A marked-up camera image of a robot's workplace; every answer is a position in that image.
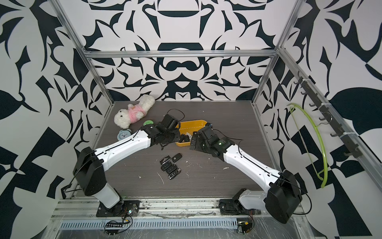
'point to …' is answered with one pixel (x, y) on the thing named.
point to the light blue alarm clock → (123, 133)
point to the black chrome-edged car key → (174, 174)
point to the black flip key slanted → (166, 158)
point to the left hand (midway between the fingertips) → (179, 133)
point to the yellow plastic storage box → (190, 127)
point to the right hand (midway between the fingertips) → (197, 142)
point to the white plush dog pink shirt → (123, 118)
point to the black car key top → (176, 157)
